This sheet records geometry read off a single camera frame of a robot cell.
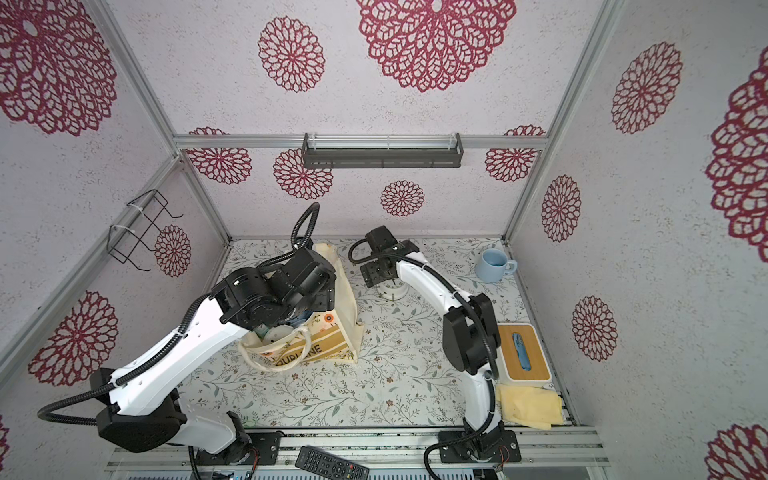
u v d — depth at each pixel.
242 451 0.66
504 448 0.72
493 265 1.04
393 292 1.00
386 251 0.66
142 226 0.80
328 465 0.70
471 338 0.51
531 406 0.79
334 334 0.78
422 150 0.93
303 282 0.47
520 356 0.85
